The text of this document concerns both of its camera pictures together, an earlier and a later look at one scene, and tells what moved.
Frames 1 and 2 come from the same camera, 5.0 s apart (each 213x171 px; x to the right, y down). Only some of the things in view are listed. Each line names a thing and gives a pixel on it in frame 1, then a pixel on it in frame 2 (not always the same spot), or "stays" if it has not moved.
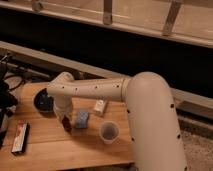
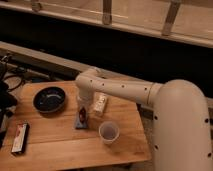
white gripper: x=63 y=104 → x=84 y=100
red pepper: x=66 y=124 → x=82 y=114
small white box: x=99 y=107 stays
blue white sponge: x=81 y=119 stays
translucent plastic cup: x=109 y=132 stays
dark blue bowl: x=43 y=101 stays
